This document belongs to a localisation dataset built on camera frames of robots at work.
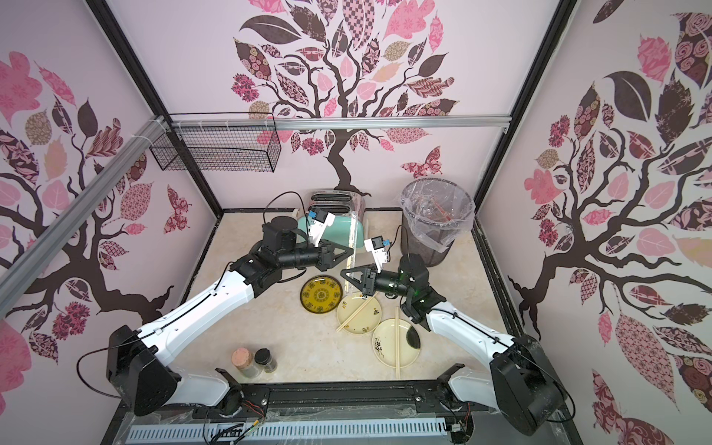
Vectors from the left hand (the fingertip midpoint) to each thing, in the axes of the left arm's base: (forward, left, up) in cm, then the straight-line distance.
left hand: (351, 255), depth 70 cm
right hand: (-3, +2, -3) cm, 5 cm away
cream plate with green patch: (-13, -9, -28) cm, 32 cm away
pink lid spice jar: (-20, +29, -18) cm, 40 cm away
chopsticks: (+2, 0, +2) cm, 3 cm away
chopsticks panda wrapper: (-4, -1, -26) cm, 26 cm away
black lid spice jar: (-19, +24, -19) cm, 36 cm away
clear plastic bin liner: (+28, -31, -12) cm, 44 cm away
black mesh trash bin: (+17, -20, -17) cm, 31 cm away
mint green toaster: (+28, +3, -9) cm, 30 cm away
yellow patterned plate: (+4, +12, -29) cm, 31 cm away
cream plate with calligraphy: (-6, -4, -27) cm, 28 cm away
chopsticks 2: (-14, -13, -27) cm, 33 cm away
